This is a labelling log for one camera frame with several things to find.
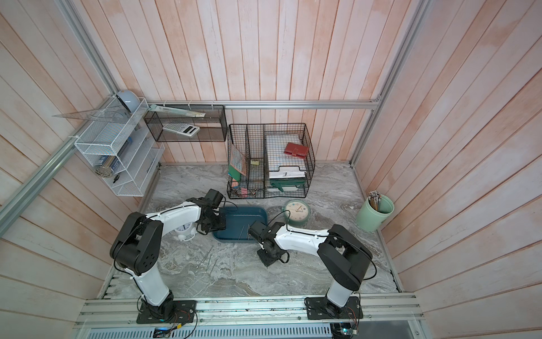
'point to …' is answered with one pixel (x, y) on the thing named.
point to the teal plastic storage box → (238, 220)
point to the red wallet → (297, 150)
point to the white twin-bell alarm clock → (186, 232)
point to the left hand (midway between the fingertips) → (221, 229)
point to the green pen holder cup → (375, 212)
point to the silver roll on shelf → (106, 169)
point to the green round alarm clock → (296, 212)
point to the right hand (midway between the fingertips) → (270, 257)
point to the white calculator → (186, 129)
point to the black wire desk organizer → (248, 176)
